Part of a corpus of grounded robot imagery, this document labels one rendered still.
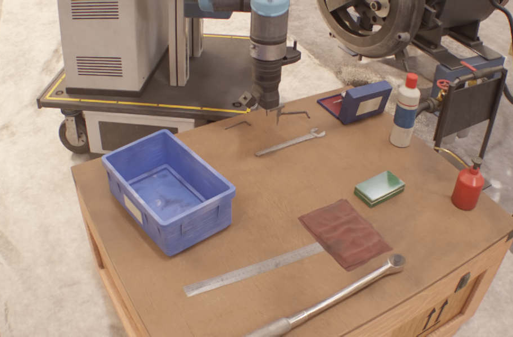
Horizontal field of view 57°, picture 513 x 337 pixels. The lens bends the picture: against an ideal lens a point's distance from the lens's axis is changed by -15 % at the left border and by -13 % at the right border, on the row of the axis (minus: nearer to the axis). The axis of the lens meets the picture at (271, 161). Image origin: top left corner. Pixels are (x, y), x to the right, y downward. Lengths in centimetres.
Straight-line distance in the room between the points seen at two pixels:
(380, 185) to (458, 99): 68
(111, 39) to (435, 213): 128
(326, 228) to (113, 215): 52
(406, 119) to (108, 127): 113
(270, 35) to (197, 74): 96
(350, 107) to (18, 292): 126
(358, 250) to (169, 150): 54
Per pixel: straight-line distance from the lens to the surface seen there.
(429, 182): 151
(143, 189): 140
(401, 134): 158
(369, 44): 254
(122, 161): 137
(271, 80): 134
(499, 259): 154
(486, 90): 213
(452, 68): 270
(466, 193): 142
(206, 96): 205
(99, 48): 204
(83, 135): 232
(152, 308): 113
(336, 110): 172
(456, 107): 200
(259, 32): 128
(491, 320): 186
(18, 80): 316
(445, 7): 266
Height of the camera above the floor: 137
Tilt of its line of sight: 37 degrees down
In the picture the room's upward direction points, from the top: 4 degrees clockwise
